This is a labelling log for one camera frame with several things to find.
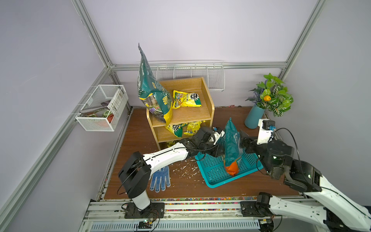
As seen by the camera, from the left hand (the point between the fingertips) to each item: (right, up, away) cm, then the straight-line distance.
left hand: (226, 153), depth 74 cm
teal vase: (+27, +17, +31) cm, 45 cm away
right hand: (+6, +13, -14) cm, 20 cm away
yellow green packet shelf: (-27, +12, +7) cm, 30 cm away
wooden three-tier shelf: (-18, +23, +2) cm, 29 cm away
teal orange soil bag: (+1, +4, -7) cm, 9 cm away
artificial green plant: (+27, +31, +6) cm, 42 cm away
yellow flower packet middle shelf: (-17, +13, +10) cm, 24 cm away
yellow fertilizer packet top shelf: (-24, +29, +3) cm, 37 cm away
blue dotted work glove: (-35, -16, +11) cm, 40 cm away
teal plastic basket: (-5, -13, +14) cm, 20 cm away
